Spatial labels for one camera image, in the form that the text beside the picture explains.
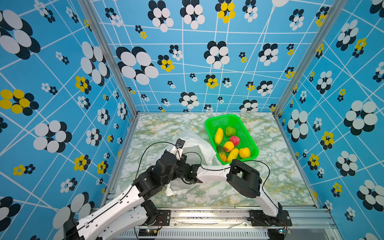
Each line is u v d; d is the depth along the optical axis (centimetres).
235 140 96
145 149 100
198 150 71
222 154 91
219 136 100
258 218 72
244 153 91
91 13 71
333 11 69
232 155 91
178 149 57
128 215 57
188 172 69
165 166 49
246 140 96
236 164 54
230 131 102
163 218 73
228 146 94
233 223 72
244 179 53
